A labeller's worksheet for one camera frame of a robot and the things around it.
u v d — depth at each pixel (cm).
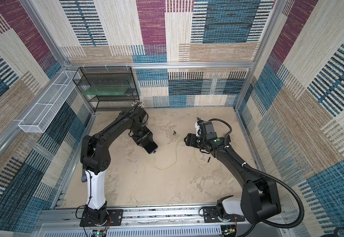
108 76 102
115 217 73
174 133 105
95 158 54
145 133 84
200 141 71
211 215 74
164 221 73
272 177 41
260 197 41
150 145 100
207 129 65
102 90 97
